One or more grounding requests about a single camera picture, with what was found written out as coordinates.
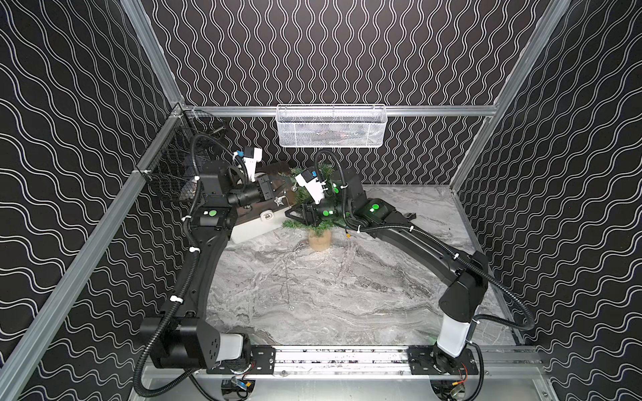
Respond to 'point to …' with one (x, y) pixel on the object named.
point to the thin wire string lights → (284, 253)
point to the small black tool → (411, 216)
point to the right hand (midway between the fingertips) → (289, 208)
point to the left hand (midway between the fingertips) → (287, 175)
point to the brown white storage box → (267, 215)
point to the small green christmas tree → (319, 236)
